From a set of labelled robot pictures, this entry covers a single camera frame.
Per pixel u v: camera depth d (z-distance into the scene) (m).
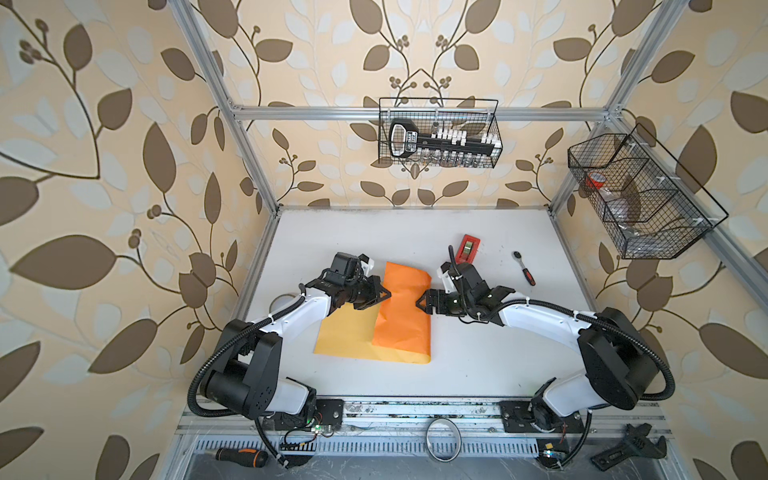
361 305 0.79
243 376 0.43
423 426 0.74
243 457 0.68
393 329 0.82
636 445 0.70
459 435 0.73
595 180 0.82
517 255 1.05
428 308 0.77
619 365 0.43
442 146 0.85
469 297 0.68
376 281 0.78
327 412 0.74
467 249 1.00
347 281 0.71
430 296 0.77
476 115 0.91
